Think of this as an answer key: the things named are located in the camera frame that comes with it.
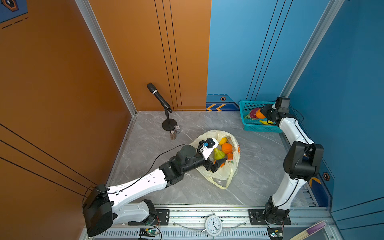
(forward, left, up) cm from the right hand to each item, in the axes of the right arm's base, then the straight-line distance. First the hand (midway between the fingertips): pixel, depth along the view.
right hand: (262, 108), depth 94 cm
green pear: (-25, +29, -14) cm, 41 cm away
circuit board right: (-62, +4, -23) cm, 67 cm away
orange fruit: (-5, +3, -1) cm, 6 cm away
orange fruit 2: (-18, +22, -18) cm, 34 cm away
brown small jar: (-9, +58, -16) cm, 61 cm away
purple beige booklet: (-62, -11, -21) cm, 66 cm away
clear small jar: (-3, +56, -16) cm, 58 cm away
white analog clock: (-60, +34, -17) cm, 71 cm away
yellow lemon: (-14, +25, -15) cm, 33 cm away
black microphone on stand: (+3, +63, -17) cm, 65 cm away
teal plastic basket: (+4, -2, -20) cm, 21 cm away
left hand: (-34, +31, +6) cm, 46 cm away
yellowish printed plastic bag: (-40, +28, -9) cm, 50 cm away
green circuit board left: (-62, +65, -21) cm, 93 cm away
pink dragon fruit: (+9, 0, -15) cm, 17 cm away
